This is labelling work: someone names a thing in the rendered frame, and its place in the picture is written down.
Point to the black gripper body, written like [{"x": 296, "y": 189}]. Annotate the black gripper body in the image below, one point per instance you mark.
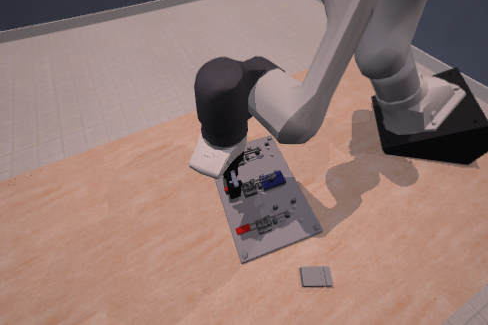
[{"x": 233, "y": 165}]

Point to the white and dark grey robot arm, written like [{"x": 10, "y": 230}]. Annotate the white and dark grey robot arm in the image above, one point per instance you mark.
[{"x": 293, "y": 112}]

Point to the blue flat rectangular block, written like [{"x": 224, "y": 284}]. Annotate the blue flat rectangular block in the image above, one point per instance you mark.
[{"x": 278, "y": 181}]

